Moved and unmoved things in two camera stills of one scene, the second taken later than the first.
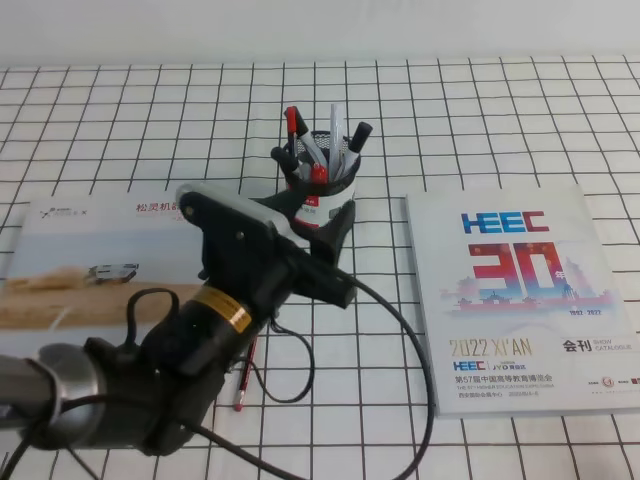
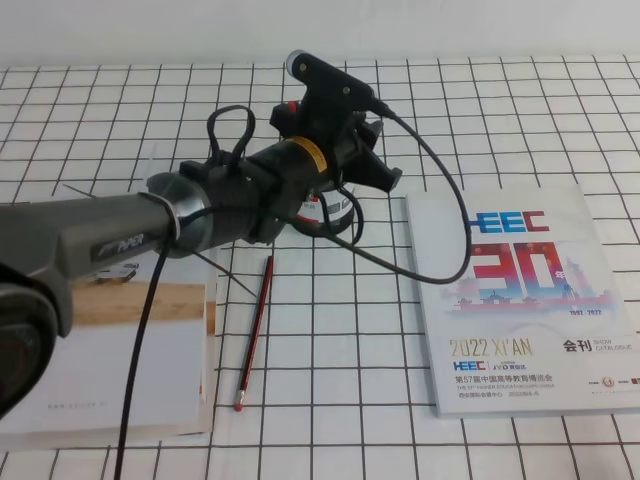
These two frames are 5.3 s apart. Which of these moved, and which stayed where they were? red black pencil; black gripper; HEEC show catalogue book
Moved: black gripper
Stayed: red black pencil; HEEC show catalogue book
